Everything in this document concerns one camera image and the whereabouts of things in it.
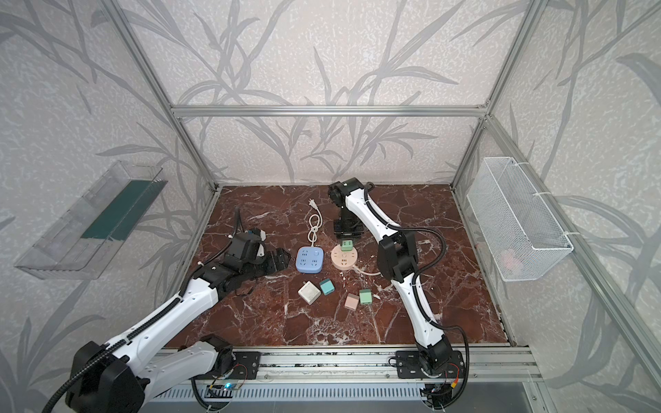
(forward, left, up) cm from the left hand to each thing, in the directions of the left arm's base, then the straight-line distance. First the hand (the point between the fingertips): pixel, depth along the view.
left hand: (285, 252), depth 82 cm
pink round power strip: (+4, -19, -11) cm, 22 cm away
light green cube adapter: (-9, -27, -13) cm, 31 cm away
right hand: (+10, -19, -6) cm, 22 cm away
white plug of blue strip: (+31, -5, -13) cm, 34 cm away
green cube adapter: (+6, -20, -6) cm, 22 cm away
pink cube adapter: (-12, -22, -12) cm, 27 cm away
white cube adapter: (-9, -7, -12) cm, 17 cm away
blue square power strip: (+4, -6, -12) cm, 14 cm away
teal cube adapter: (-7, -13, -11) cm, 19 cm away
